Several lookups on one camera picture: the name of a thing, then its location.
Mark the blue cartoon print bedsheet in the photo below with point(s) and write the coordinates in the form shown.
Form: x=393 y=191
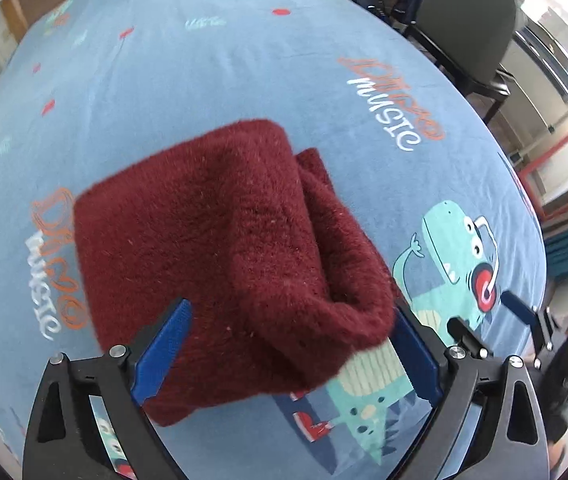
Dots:
x=97 y=86

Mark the dark red knit sweater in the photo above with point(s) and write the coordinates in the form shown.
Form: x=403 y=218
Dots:
x=284 y=284

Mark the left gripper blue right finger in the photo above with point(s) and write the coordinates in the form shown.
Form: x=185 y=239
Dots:
x=489 y=401

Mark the dark grey office chair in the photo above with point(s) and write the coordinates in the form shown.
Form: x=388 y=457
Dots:
x=469 y=39

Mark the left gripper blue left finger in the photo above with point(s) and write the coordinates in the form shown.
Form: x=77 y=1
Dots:
x=63 y=440

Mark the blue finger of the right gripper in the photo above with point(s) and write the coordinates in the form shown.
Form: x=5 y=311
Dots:
x=464 y=337
x=538 y=321

